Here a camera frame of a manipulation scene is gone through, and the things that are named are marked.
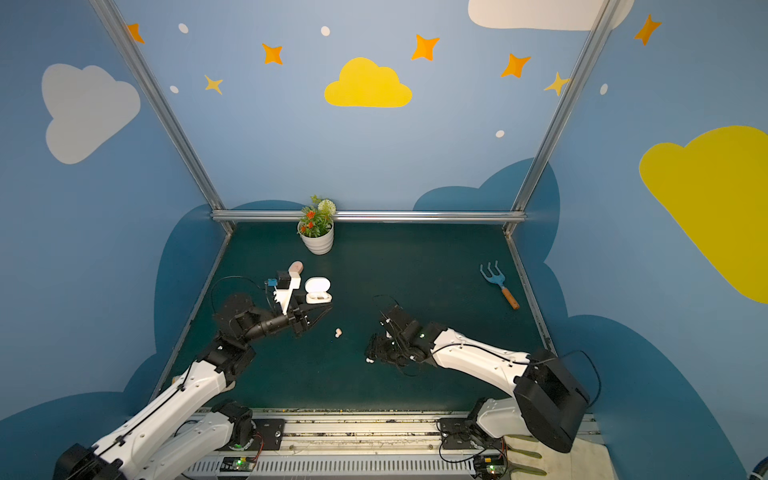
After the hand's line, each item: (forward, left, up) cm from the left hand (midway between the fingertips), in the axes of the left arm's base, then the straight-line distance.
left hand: (330, 303), depth 69 cm
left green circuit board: (-29, +22, -26) cm, 45 cm away
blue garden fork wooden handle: (+27, -55, -26) cm, 66 cm away
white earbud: (-4, -9, -25) cm, 27 cm away
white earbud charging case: (+2, +3, +2) cm, 4 cm away
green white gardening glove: (-28, -48, -25) cm, 61 cm away
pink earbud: (+5, +2, -26) cm, 26 cm away
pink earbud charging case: (+28, +20, -24) cm, 42 cm away
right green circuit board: (-29, -39, -27) cm, 56 cm away
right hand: (-4, -10, -18) cm, 21 cm away
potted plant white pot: (+36, +11, -10) cm, 39 cm away
